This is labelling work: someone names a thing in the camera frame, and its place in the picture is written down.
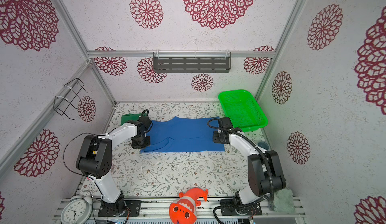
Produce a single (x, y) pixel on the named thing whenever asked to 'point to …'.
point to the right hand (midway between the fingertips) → (217, 135)
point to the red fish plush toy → (183, 210)
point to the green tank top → (133, 116)
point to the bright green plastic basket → (244, 111)
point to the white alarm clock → (78, 211)
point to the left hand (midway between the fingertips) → (143, 149)
